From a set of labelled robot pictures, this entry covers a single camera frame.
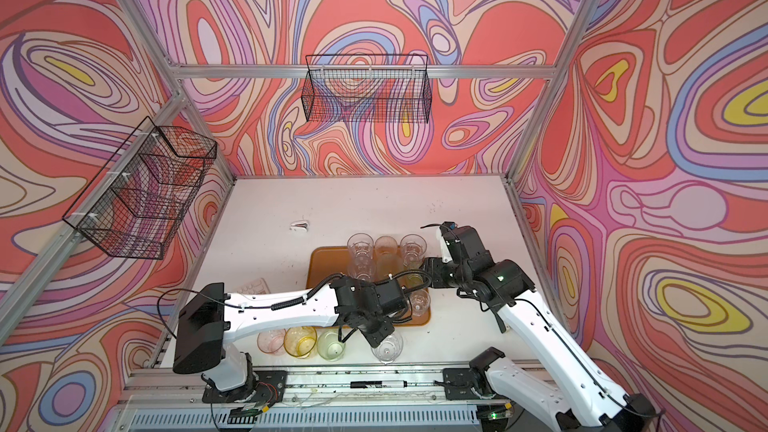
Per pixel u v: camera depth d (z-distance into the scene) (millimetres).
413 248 959
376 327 648
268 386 730
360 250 967
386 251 952
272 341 804
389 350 786
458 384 734
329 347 787
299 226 1040
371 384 735
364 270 908
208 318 479
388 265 904
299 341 799
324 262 959
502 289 468
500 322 805
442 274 629
